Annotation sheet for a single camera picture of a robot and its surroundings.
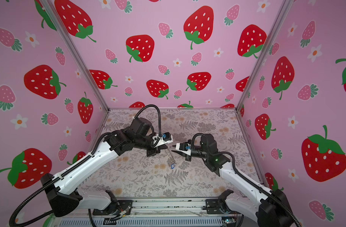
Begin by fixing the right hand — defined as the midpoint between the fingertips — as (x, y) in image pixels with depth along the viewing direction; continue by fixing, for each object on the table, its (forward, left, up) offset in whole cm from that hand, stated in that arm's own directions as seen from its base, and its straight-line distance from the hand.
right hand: (173, 146), depth 71 cm
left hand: (-1, +3, +2) cm, 4 cm away
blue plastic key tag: (-3, +1, -18) cm, 18 cm away
